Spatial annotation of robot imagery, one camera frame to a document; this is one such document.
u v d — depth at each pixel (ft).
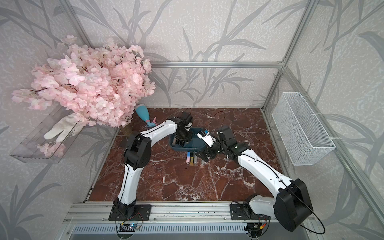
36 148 1.95
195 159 2.99
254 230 2.36
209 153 2.24
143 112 3.64
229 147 1.98
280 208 1.29
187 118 2.71
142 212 2.41
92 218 2.42
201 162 2.97
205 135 2.23
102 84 1.73
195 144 3.63
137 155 1.85
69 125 2.21
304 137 1.98
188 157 3.00
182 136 2.85
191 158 2.98
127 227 2.37
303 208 1.34
